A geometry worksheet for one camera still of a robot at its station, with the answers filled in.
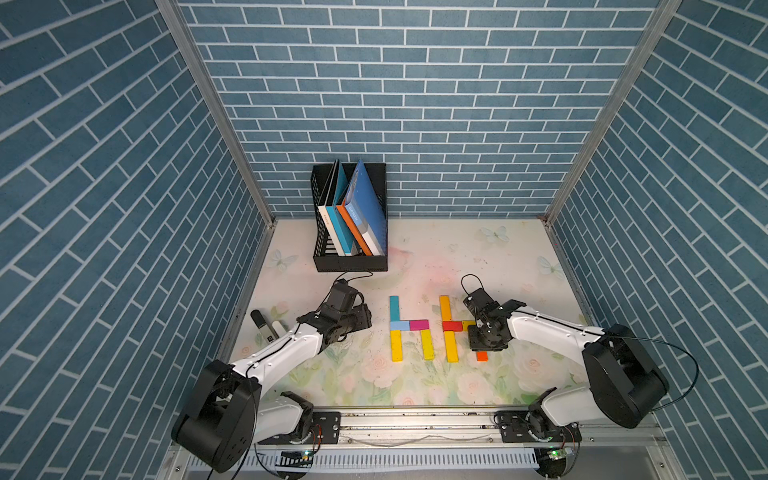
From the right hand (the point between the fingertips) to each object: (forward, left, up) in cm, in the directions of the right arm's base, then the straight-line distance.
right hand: (477, 345), depth 89 cm
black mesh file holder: (+28, +52, +2) cm, 60 cm away
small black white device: (-1, +65, +6) cm, 65 cm away
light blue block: (+4, +23, +1) cm, 23 cm away
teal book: (+24, +43, +18) cm, 52 cm away
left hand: (+3, +32, +7) cm, 33 cm away
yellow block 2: (-2, +8, +1) cm, 8 cm away
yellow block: (-2, +15, +2) cm, 15 cm away
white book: (+22, +46, +25) cm, 57 cm away
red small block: (+5, +7, +1) cm, 9 cm away
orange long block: (-4, -1, +2) cm, 5 cm away
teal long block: (+10, +26, +1) cm, 28 cm away
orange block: (+11, +9, 0) cm, 15 cm away
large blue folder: (+40, +39, +15) cm, 58 cm away
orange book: (+24, +39, +21) cm, 51 cm away
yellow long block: (-3, +24, +2) cm, 24 cm away
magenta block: (+4, +18, +2) cm, 19 cm away
